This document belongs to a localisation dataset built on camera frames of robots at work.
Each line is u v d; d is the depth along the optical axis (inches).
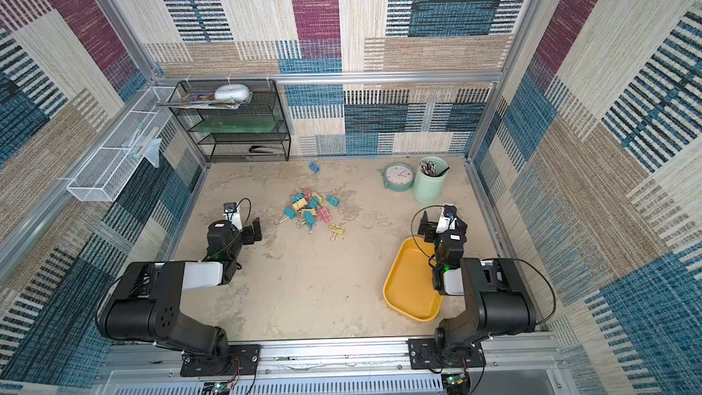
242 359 28.6
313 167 45.6
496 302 17.8
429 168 37.0
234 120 42.2
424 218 34.3
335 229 38.0
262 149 43.6
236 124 38.7
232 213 31.7
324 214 39.1
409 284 33.5
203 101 36.1
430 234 32.9
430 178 37.0
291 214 40.2
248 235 33.1
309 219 37.0
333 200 41.4
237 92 35.2
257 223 34.5
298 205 40.0
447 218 30.3
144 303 17.7
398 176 43.9
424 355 28.8
